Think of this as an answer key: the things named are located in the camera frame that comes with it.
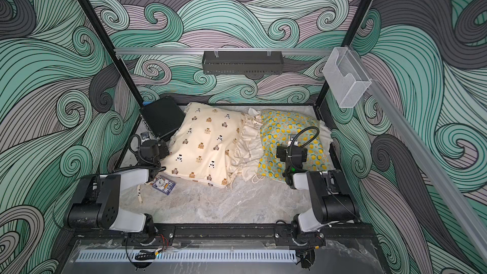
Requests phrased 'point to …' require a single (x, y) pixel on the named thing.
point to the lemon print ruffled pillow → (278, 127)
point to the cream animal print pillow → (215, 146)
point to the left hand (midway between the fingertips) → (152, 145)
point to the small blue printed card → (163, 184)
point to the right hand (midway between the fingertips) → (290, 145)
